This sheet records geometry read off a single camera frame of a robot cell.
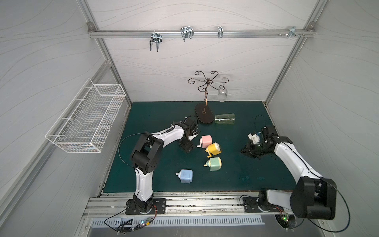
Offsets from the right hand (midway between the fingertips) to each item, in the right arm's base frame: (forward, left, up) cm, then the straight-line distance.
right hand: (242, 151), depth 83 cm
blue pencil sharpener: (-14, +31, -2) cm, 34 cm away
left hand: (+7, +34, -7) cm, 35 cm away
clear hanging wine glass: (+36, +10, +13) cm, 40 cm away
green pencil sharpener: (-7, +16, -2) cm, 17 cm away
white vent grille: (-33, +33, -9) cm, 48 cm away
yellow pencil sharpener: (+2, +16, -2) cm, 16 cm away
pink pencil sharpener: (+7, +20, -2) cm, 22 cm away
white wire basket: (0, +79, +23) cm, 82 cm away
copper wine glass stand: (+36, +22, -7) cm, 43 cm away
